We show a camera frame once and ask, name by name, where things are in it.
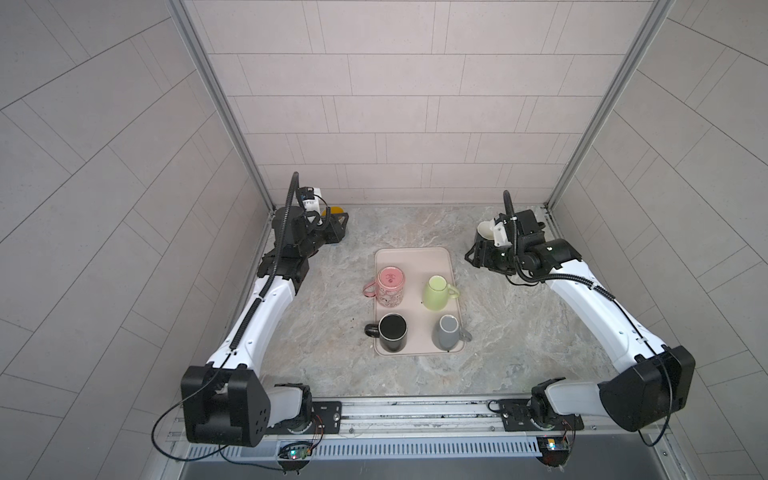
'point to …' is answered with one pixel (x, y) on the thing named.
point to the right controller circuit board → (554, 450)
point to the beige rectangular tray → (418, 264)
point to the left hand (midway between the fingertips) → (350, 211)
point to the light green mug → (437, 291)
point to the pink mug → (388, 287)
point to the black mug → (392, 331)
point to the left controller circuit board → (295, 456)
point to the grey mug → (449, 333)
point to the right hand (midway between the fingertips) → (472, 258)
